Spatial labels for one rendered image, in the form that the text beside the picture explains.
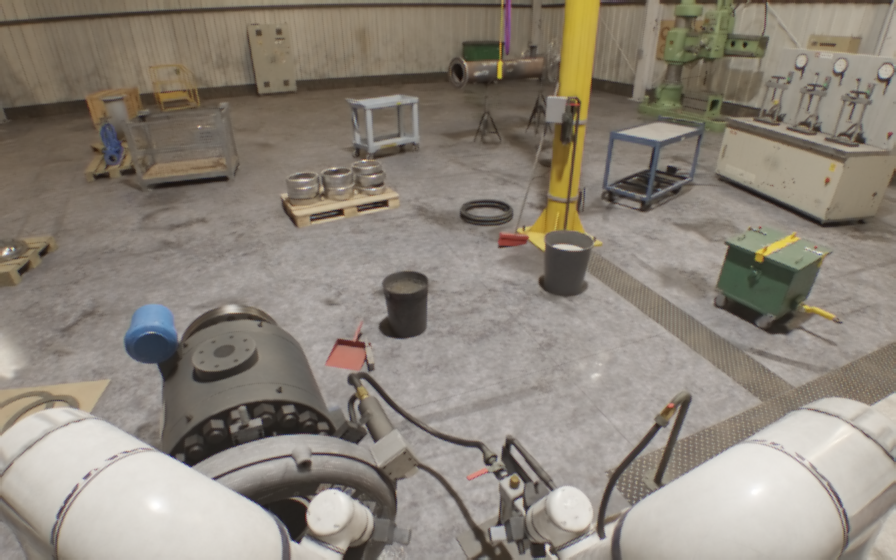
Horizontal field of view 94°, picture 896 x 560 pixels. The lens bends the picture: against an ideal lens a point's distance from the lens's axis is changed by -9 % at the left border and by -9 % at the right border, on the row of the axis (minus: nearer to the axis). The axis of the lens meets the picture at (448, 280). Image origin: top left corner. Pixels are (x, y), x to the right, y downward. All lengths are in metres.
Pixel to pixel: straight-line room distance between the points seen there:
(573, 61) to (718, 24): 7.55
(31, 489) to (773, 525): 0.60
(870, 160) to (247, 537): 6.35
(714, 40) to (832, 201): 5.99
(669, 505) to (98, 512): 0.47
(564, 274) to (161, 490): 3.33
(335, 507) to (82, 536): 0.58
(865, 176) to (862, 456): 6.00
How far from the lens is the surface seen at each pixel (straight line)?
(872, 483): 0.53
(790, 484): 0.47
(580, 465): 2.48
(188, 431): 1.61
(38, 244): 5.88
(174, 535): 0.44
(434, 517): 2.24
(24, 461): 0.55
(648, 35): 14.72
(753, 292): 3.81
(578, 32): 4.16
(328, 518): 0.98
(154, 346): 1.83
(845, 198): 6.39
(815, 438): 0.52
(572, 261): 3.53
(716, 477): 0.46
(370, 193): 5.43
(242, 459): 1.27
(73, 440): 0.53
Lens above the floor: 1.89
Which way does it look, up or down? 30 degrees down
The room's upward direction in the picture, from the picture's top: 1 degrees counter-clockwise
